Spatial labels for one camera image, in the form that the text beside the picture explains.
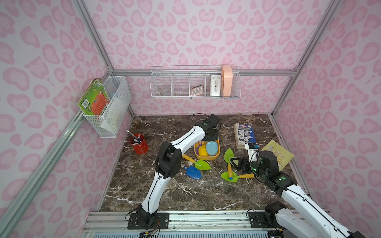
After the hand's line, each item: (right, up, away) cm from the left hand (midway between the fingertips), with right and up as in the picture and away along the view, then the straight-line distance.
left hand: (215, 135), depth 96 cm
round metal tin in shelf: (-32, +27, -3) cm, 42 cm away
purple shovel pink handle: (-11, -9, +1) cm, 14 cm away
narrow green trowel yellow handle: (+9, -12, 0) cm, 15 cm away
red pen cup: (-46, -4, -8) cm, 47 cm away
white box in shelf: (0, +31, -4) cm, 32 cm away
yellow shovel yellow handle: (-8, -10, +1) cm, 13 cm away
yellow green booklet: (+44, -13, -1) cm, 46 cm away
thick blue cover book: (+22, 0, +8) cm, 23 cm away
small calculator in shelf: (-12, +29, -2) cm, 31 cm away
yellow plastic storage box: (-5, -14, -4) cm, 15 cm away
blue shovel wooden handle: (-14, -22, -6) cm, 27 cm away
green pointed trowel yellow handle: (-10, -18, -3) cm, 21 cm away
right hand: (+8, -12, -18) cm, 23 cm away
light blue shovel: (-2, -8, -1) cm, 8 cm away
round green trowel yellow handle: (+5, -23, -8) cm, 25 cm away
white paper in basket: (-58, +12, -13) cm, 61 cm away
